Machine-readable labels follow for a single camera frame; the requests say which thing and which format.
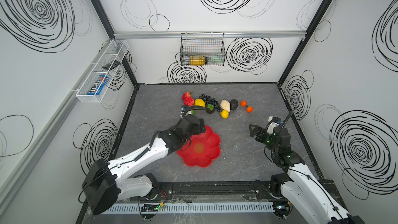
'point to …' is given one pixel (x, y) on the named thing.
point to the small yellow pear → (224, 113)
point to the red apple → (188, 101)
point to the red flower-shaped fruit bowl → (202, 149)
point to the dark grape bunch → (209, 100)
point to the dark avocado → (233, 104)
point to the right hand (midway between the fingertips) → (255, 127)
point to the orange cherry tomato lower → (250, 109)
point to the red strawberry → (186, 94)
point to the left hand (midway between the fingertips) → (197, 121)
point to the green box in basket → (215, 59)
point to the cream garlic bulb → (225, 104)
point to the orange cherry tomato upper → (243, 103)
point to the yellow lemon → (199, 102)
